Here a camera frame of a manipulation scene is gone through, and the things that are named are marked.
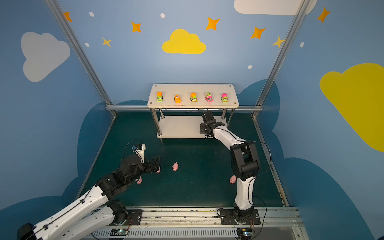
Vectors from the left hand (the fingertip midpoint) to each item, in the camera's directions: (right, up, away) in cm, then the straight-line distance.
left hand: (156, 158), depth 77 cm
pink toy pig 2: (+42, -14, +9) cm, 46 cm away
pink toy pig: (+8, -8, +13) cm, 18 cm away
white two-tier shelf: (+2, +19, +34) cm, 39 cm away
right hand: (+28, +17, +21) cm, 39 cm away
